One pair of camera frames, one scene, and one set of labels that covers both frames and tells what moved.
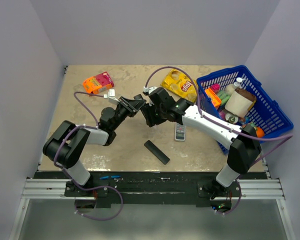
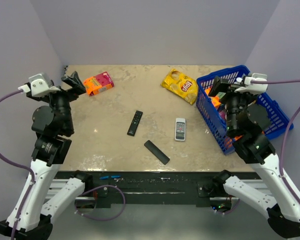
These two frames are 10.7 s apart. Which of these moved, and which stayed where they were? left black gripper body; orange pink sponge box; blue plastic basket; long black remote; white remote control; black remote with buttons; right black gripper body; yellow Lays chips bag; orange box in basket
Moved: left black gripper body; right black gripper body; black remote with buttons
Stayed: orange box in basket; orange pink sponge box; blue plastic basket; white remote control; long black remote; yellow Lays chips bag
